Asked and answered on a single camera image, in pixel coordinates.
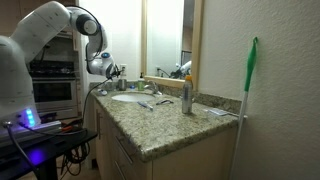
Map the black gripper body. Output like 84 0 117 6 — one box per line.
106 63 118 76

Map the clear plastic bottle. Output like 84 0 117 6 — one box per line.
111 77 120 92

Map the blue white toothbrush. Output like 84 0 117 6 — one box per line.
137 100 155 112

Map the stainless steel cup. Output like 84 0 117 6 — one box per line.
117 78 128 92

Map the green soap pump dispenser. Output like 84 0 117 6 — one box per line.
137 71 147 92

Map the white oval sink basin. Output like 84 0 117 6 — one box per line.
110 92 157 103

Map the chrome faucet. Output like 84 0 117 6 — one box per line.
144 80 164 96

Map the stainless steel oven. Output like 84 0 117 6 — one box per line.
29 59 81 122

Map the black orange clamp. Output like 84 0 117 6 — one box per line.
60 123 77 133

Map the silver spray can orange cap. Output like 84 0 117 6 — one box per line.
181 74 194 115

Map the black robot table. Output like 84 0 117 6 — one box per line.
0 126 98 180

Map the flat white packet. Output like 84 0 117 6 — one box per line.
203 107 234 117

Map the wooden vanity cabinet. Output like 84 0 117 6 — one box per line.
91 99 239 180

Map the long black power cable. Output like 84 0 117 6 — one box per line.
80 76 113 126

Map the metal drawer handle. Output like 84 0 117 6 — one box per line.
114 160 128 180
114 135 135 165

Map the wood framed wall mirror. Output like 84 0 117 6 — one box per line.
140 0 205 90

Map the aluminium mounting rail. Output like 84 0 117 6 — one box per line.
0 120 63 141

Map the black cable bundle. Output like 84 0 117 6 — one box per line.
59 141 92 178

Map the black base cable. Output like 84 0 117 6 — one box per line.
2 121 39 174

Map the green white mop handle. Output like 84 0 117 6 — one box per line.
228 35 260 180

